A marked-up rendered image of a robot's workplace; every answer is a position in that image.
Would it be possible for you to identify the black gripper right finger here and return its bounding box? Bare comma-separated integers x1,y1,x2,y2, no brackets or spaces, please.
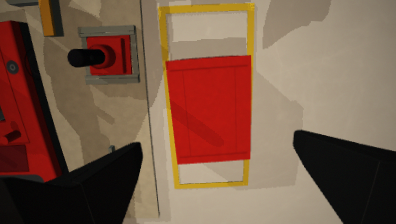
293,129,396,224

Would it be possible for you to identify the yellow rectangular frame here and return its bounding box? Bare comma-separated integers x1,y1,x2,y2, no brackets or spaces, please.
158,3,255,189

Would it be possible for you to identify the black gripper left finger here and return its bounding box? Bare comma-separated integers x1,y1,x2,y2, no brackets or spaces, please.
0,142,143,224

